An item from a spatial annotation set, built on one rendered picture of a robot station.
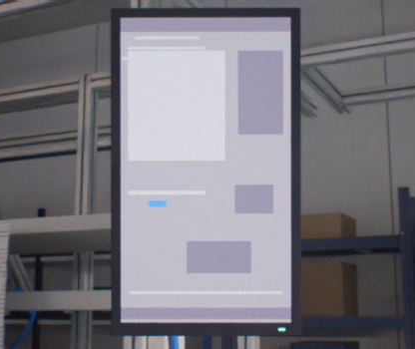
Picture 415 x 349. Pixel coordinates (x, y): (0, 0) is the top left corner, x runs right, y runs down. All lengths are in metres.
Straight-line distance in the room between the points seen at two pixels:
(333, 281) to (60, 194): 2.50
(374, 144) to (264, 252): 3.74
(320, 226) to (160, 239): 3.26
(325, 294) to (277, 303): 3.17
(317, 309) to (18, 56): 3.52
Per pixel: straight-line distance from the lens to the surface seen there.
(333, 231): 4.32
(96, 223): 1.57
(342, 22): 5.13
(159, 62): 1.12
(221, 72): 1.12
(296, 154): 1.12
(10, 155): 3.04
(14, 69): 6.44
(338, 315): 4.27
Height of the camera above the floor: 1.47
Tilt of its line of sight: 11 degrees up
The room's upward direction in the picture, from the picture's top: straight up
